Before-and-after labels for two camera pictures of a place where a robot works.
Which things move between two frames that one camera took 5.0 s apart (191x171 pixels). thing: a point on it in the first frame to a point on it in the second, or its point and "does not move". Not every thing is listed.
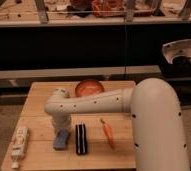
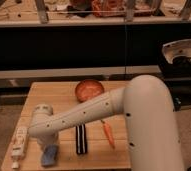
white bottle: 19,145 does not move
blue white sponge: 61,138 to 50,155
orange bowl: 88,87 does not move
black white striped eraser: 80,139 does not move
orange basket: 108,8 does not move
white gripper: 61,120 to 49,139
